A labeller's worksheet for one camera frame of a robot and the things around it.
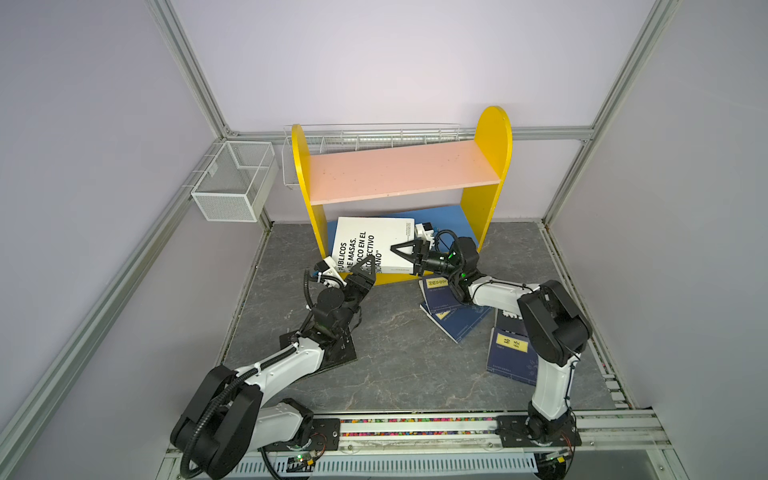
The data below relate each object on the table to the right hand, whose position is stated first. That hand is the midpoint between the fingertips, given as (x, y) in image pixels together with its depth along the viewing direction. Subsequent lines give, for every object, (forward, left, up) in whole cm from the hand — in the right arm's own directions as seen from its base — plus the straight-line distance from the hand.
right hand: (390, 256), depth 78 cm
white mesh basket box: (+29, +50, +2) cm, 58 cm away
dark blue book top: (-1, -15, -21) cm, 26 cm away
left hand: (-2, +4, -1) cm, 4 cm away
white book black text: (+5, +9, +1) cm, 11 cm away
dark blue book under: (-7, -20, -24) cm, 32 cm away
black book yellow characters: (-26, +11, -1) cm, 28 cm away
